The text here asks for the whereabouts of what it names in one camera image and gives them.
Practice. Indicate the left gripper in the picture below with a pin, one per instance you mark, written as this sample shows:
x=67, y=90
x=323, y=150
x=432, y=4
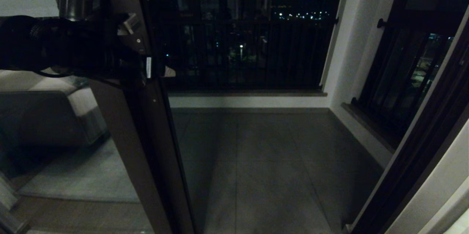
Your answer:
x=95, y=51

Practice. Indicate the brown framed sliding glass door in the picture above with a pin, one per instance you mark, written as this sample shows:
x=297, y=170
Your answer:
x=161, y=135

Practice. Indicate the brown framed fixed glass panel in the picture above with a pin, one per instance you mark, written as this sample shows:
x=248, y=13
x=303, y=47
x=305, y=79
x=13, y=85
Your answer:
x=122, y=124

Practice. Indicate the white sofa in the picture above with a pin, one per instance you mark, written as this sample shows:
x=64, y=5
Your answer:
x=84, y=102

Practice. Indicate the brown stone balcony sill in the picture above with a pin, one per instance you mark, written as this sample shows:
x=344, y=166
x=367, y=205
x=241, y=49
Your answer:
x=256, y=95

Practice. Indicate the black balcony railing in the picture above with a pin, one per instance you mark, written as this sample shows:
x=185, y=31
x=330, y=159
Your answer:
x=278, y=58

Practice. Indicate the grey rug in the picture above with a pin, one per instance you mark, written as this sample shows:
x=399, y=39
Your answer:
x=84, y=179

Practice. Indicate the dark grey box furniture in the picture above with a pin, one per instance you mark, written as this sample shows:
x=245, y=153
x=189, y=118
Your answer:
x=36, y=120

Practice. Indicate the brown stone side sill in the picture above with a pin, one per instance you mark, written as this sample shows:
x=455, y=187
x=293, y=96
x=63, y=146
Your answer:
x=366, y=126

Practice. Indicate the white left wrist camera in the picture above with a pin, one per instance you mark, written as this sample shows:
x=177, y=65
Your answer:
x=129, y=24

